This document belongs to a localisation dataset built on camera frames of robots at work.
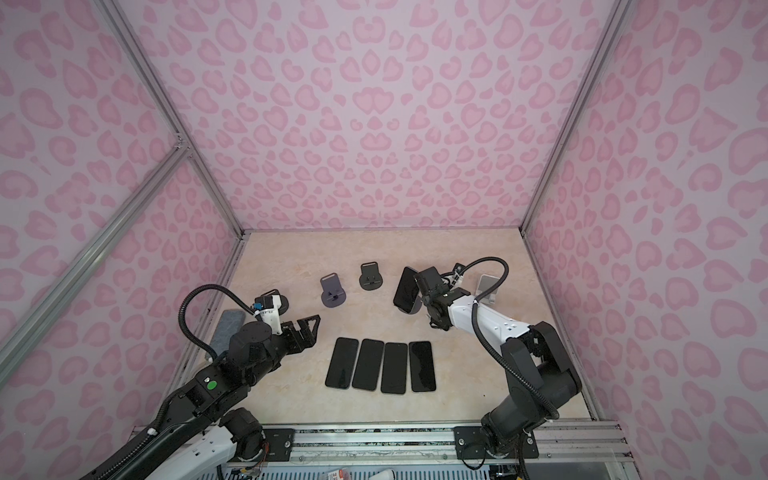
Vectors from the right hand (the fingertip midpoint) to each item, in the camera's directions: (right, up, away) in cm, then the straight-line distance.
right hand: (444, 295), depth 91 cm
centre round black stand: (-23, +4, +10) cm, 25 cm away
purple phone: (-22, -19, -5) cm, 30 cm away
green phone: (-11, +2, 0) cm, 11 cm away
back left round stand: (-35, -1, +6) cm, 35 cm away
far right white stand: (+15, +4, +6) cm, 16 cm away
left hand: (-36, -3, -17) cm, 40 cm away
